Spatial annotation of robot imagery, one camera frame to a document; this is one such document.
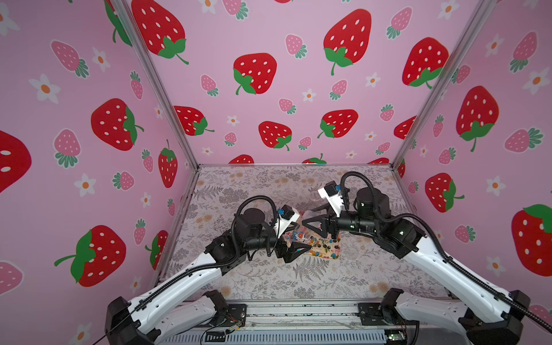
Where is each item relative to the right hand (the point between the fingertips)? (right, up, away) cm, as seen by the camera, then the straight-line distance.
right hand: (305, 222), depth 61 cm
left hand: (0, -5, +4) cm, 7 cm away
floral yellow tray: (-5, -6, +5) cm, 9 cm away
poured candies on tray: (+11, -16, +29) cm, 35 cm away
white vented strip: (-6, -40, +9) cm, 42 cm away
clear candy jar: (-1, -5, +5) cm, 7 cm away
